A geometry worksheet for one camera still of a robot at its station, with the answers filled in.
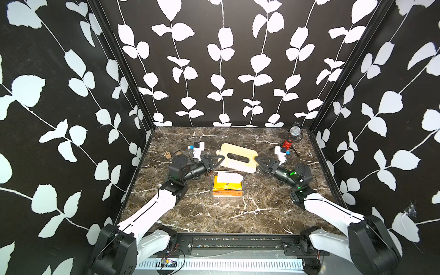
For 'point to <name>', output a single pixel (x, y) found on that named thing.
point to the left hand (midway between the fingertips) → (225, 157)
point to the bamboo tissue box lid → (249, 167)
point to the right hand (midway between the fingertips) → (253, 160)
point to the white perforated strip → (211, 263)
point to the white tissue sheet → (230, 177)
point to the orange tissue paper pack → (232, 189)
